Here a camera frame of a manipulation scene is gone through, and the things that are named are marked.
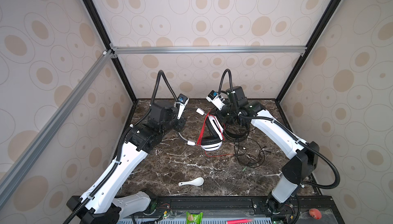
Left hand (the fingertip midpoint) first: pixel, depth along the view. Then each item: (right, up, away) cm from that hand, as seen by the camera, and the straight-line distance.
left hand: (186, 111), depth 66 cm
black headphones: (+32, -9, +40) cm, 52 cm away
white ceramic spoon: (+5, -37, +15) cm, 41 cm away
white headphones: (+11, -13, -4) cm, 17 cm away
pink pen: (+24, -51, +5) cm, 57 cm away
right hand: (+12, 0, +13) cm, 18 cm away
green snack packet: (+3, -48, +2) cm, 49 cm away
